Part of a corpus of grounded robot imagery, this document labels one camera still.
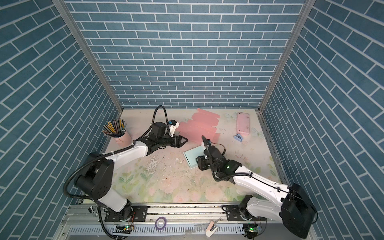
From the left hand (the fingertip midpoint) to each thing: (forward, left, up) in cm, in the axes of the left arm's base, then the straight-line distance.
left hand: (184, 139), depth 87 cm
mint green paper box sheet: (-5, -4, -9) cm, 11 cm away
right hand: (-11, -7, 0) cm, 14 cm away
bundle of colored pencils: (+10, +45, -1) cm, 46 cm away
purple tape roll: (-40, +9, -12) cm, 43 cm away
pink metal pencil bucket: (+4, +39, -7) cm, 40 cm away
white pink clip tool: (-43, -13, -10) cm, 46 cm away
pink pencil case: (+22, -43, -12) cm, 50 cm away
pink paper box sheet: (+24, -13, -13) cm, 30 cm away
